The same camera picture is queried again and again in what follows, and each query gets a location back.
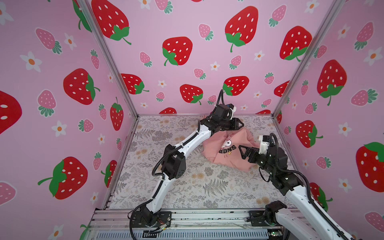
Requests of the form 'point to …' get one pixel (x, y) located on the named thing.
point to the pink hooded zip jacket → (221, 147)
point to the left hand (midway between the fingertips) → (243, 124)
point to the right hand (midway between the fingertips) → (244, 147)
